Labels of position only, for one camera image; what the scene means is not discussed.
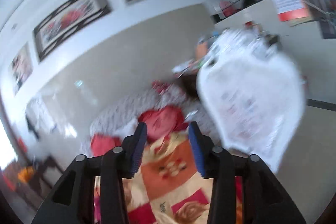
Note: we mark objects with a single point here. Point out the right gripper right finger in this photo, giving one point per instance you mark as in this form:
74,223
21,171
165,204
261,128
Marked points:
241,179

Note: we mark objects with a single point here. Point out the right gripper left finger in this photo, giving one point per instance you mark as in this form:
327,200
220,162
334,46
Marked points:
71,199

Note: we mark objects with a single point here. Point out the dark wooden side table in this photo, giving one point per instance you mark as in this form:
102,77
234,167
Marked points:
30,182

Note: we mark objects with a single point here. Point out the small round red cushion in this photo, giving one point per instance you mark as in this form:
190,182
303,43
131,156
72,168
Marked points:
101,144

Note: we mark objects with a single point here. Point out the orange cream patterned blanket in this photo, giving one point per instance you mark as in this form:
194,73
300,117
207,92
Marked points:
167,187

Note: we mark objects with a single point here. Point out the white plastic chair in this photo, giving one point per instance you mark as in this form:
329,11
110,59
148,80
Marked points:
254,94

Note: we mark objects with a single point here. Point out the large round red cushion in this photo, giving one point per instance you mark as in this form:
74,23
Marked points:
163,121

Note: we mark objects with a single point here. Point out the small framed picture left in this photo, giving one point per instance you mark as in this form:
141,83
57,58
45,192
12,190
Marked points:
21,68

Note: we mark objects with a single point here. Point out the large framed flower painting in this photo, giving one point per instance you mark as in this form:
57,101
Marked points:
65,21

